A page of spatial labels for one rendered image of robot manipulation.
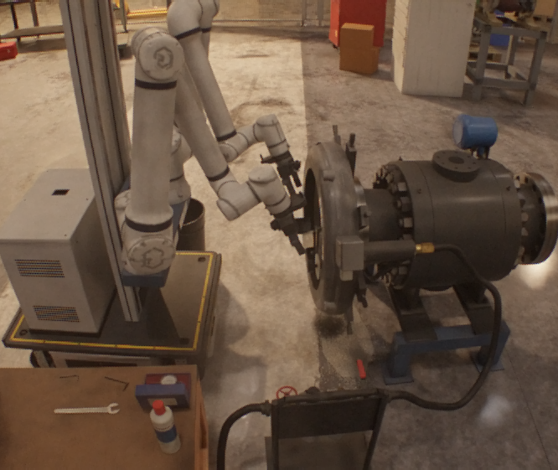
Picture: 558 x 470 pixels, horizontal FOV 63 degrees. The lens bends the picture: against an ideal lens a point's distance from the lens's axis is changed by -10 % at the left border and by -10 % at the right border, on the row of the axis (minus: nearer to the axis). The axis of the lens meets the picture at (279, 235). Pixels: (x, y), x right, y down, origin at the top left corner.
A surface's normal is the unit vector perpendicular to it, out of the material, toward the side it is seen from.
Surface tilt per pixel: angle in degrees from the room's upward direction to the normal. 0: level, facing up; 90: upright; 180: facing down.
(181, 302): 0
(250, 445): 0
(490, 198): 37
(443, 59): 90
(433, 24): 90
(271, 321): 0
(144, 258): 95
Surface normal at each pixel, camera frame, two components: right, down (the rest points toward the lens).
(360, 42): -0.29, 0.55
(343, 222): 0.05, -0.04
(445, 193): 0.04, -0.40
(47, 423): 0.00, -0.82
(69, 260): -0.01, 0.58
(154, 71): 0.37, 0.51
